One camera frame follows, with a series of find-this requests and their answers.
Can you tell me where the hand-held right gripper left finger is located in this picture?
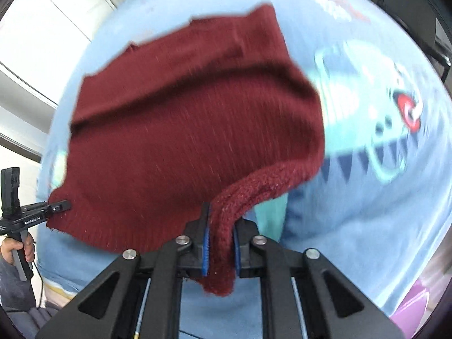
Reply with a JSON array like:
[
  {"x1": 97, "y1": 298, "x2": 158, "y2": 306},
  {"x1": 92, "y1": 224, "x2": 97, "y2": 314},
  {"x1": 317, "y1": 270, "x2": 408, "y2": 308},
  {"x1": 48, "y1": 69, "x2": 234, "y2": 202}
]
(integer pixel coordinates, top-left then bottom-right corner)
[{"x1": 35, "y1": 203, "x2": 212, "y2": 339}]

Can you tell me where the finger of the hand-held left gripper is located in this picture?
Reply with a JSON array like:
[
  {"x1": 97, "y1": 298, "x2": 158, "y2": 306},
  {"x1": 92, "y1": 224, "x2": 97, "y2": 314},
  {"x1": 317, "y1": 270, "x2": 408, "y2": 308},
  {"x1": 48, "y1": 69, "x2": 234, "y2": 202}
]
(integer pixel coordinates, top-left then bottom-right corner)
[{"x1": 45, "y1": 199, "x2": 73, "y2": 220}]

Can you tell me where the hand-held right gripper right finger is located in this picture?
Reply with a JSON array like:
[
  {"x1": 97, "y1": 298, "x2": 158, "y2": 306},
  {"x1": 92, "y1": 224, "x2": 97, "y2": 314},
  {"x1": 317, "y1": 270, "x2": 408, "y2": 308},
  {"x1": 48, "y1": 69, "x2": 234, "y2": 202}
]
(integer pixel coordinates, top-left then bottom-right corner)
[{"x1": 232, "y1": 219, "x2": 407, "y2": 339}]

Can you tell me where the dark red knitted sweater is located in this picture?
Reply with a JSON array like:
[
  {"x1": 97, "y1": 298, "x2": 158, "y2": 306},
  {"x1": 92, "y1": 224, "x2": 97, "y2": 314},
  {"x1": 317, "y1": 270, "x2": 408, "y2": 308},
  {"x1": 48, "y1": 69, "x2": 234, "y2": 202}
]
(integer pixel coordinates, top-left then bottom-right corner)
[{"x1": 47, "y1": 3, "x2": 326, "y2": 297}]

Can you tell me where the person's left forearm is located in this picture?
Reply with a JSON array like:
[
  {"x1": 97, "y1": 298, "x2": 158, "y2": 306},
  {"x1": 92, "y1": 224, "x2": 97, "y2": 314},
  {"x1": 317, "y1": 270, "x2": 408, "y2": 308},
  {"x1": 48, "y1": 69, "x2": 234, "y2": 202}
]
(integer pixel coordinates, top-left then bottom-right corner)
[{"x1": 0, "y1": 252, "x2": 39, "y2": 313}]

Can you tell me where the person's left hand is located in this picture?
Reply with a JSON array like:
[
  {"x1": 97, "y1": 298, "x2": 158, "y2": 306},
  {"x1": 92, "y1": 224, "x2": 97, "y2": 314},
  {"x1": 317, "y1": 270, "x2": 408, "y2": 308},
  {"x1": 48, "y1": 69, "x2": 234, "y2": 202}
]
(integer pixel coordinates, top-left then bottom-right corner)
[{"x1": 0, "y1": 234, "x2": 35, "y2": 265}]

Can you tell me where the blue cartoon printed bed sheet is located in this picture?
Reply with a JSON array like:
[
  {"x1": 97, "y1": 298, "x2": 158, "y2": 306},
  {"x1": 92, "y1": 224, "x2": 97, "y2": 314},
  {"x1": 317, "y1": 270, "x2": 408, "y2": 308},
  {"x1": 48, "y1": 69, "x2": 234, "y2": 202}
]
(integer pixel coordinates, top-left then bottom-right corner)
[{"x1": 35, "y1": 0, "x2": 452, "y2": 339}]

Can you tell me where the white wardrobe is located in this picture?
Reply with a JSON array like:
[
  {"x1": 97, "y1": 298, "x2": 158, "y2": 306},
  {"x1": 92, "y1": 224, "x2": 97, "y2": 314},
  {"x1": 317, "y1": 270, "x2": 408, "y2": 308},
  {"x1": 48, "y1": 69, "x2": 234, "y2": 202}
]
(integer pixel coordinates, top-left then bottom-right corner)
[{"x1": 0, "y1": 0, "x2": 135, "y2": 164}]

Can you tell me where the purple box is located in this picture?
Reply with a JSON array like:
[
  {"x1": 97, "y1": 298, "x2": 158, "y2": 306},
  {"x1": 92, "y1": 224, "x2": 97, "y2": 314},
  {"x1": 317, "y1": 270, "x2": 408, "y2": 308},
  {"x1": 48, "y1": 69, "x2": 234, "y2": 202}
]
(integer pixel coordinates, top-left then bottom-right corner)
[{"x1": 388, "y1": 278, "x2": 434, "y2": 339}]

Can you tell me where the dark grey chair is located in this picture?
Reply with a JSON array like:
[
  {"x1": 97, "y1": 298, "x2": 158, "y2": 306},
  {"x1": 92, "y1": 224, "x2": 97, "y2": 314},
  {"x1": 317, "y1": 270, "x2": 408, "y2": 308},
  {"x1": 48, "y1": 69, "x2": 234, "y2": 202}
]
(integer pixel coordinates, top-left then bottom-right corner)
[{"x1": 383, "y1": 0, "x2": 452, "y2": 78}]

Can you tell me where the black cable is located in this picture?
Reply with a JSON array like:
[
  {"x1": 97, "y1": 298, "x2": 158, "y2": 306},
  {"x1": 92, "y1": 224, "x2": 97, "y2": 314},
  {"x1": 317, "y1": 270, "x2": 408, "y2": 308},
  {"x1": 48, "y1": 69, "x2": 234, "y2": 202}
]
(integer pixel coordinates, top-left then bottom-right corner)
[{"x1": 38, "y1": 272, "x2": 49, "y2": 306}]

